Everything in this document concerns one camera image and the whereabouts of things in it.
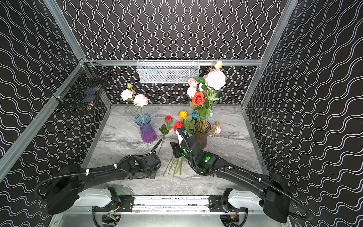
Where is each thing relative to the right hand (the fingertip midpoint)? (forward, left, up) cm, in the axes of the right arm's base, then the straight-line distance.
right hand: (175, 141), depth 76 cm
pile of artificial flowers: (+26, -5, -15) cm, 30 cm away
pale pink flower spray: (+18, +20, +13) cm, 30 cm away
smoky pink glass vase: (+12, -15, -3) cm, 19 cm away
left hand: (-12, +11, -17) cm, 23 cm away
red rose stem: (+21, +11, -18) cm, 29 cm away
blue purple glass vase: (+18, +22, -20) cm, 35 cm away
